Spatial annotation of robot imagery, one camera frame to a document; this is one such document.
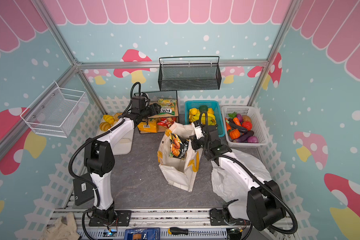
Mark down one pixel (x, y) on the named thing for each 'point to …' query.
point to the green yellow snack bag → (168, 105)
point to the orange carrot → (236, 121)
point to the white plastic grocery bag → (229, 188)
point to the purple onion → (252, 139)
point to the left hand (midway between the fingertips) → (157, 109)
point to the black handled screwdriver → (179, 231)
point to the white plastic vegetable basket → (258, 125)
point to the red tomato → (247, 125)
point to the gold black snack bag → (178, 145)
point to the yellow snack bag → (150, 126)
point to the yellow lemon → (193, 111)
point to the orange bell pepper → (234, 134)
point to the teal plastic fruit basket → (212, 104)
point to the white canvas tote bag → (180, 173)
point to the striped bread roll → (109, 119)
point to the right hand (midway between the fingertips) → (190, 136)
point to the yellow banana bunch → (211, 119)
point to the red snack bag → (167, 121)
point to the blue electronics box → (142, 234)
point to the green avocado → (203, 108)
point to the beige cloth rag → (60, 230)
